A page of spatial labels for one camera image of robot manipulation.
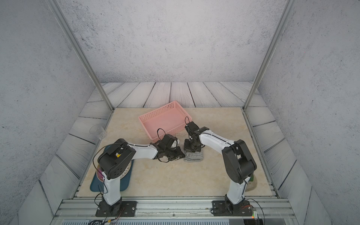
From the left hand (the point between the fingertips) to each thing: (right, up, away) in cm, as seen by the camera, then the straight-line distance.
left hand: (187, 157), depth 90 cm
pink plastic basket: (-14, +25, +26) cm, 39 cm away
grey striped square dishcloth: (+4, +1, -1) cm, 4 cm away
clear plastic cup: (-65, +16, +13) cm, 68 cm away
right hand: (-1, +5, -1) cm, 5 cm away
